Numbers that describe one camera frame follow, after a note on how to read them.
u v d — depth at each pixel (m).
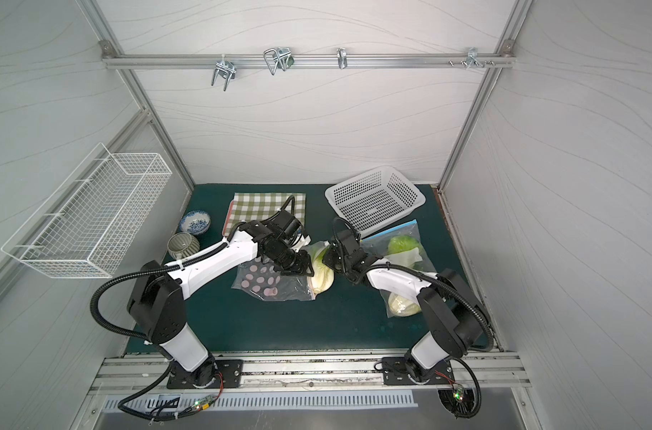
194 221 1.06
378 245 0.92
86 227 0.68
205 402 0.69
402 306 0.80
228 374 0.73
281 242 0.70
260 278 0.92
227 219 1.08
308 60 0.77
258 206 1.14
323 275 0.80
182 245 0.98
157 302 0.44
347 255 0.68
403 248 0.90
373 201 1.15
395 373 0.74
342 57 0.78
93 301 0.42
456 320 0.45
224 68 0.78
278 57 0.77
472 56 0.76
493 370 0.76
